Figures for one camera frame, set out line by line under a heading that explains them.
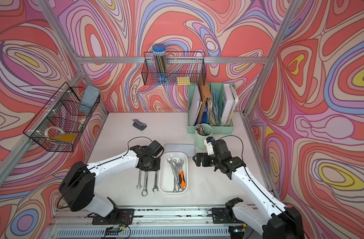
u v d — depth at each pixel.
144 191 0.82
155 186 0.84
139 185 0.84
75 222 0.73
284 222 0.39
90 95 0.81
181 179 0.84
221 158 0.60
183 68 0.93
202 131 0.88
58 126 0.74
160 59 0.74
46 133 0.66
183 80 0.91
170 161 0.91
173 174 0.87
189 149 0.96
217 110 0.89
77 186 0.43
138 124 1.09
